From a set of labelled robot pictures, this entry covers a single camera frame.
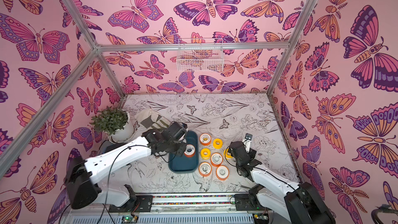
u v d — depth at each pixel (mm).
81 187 392
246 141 754
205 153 881
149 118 1054
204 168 842
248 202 728
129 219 710
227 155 872
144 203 734
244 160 662
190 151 883
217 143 925
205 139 927
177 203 747
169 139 579
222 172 830
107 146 917
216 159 869
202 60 1056
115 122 815
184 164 840
